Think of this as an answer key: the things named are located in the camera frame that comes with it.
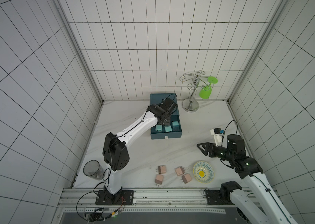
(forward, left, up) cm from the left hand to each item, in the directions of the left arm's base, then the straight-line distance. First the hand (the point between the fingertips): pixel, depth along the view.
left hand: (160, 122), depth 85 cm
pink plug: (-24, -1, -15) cm, 28 cm away
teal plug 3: (-3, -9, 0) cm, 10 cm away
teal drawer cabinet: (+17, +3, +4) cm, 17 cm away
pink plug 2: (-29, +1, -15) cm, 33 cm away
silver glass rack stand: (+30, -26, -17) cm, 43 cm away
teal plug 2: (-5, -5, +1) cm, 7 cm away
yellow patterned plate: (-25, -26, -16) cm, 39 cm away
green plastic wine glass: (+30, -35, -1) cm, 46 cm away
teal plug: (-4, +1, -1) cm, 4 cm away
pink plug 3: (-24, -12, -16) cm, 31 cm away
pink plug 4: (-29, -15, -15) cm, 36 cm away
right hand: (-16, -19, +1) cm, 25 cm away
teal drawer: (-10, +3, +1) cm, 10 cm away
